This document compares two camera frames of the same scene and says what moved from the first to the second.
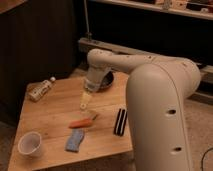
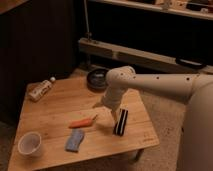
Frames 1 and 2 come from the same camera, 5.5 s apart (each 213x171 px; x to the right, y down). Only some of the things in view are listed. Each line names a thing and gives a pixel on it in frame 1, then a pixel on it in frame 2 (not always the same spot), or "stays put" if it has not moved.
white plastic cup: (29, 144) stays put
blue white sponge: (73, 142) stays put
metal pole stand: (88, 35) stays put
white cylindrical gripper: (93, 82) to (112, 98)
